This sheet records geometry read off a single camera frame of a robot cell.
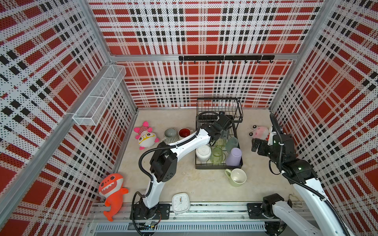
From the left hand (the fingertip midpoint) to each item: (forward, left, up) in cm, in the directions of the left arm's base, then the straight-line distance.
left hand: (224, 130), depth 88 cm
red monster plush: (-30, +60, -7) cm, 68 cm away
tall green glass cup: (-4, +1, -7) cm, 8 cm away
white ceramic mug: (-12, +13, -5) cm, 19 cm away
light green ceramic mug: (-23, -7, -15) cm, 28 cm away
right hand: (-13, -17, +8) cm, 23 cm away
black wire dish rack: (-9, -1, -13) cm, 16 cm away
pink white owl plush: (0, +50, -9) cm, 51 cm away
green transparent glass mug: (-14, +5, -7) cm, 16 cm away
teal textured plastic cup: (-2, -7, -10) cm, 12 cm away
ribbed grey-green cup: (+6, +35, -14) cm, 39 cm away
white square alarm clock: (-37, +25, -13) cm, 46 cm away
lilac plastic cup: (-17, -4, -3) cm, 17 cm away
